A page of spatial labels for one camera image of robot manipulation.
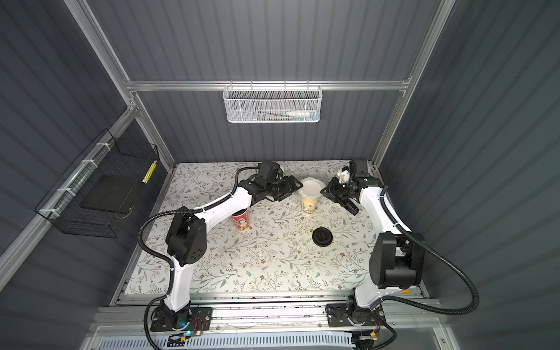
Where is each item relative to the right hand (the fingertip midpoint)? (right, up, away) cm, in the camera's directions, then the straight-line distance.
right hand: (325, 191), depth 86 cm
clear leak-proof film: (-5, +1, +4) cm, 7 cm away
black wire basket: (-78, +3, -12) cm, 79 cm away
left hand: (-8, 0, +1) cm, 8 cm away
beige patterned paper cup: (-6, -7, +8) cm, 11 cm away
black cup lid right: (0, -20, +5) cm, 20 cm away
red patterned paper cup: (-34, -11, 0) cm, 35 cm away
